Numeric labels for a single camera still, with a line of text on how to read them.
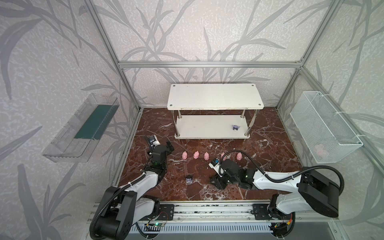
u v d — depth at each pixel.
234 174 0.64
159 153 0.65
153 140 0.75
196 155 0.93
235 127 0.97
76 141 0.65
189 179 0.80
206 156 0.92
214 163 0.74
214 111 1.19
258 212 0.72
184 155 0.93
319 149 0.74
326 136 0.63
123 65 0.94
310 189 0.43
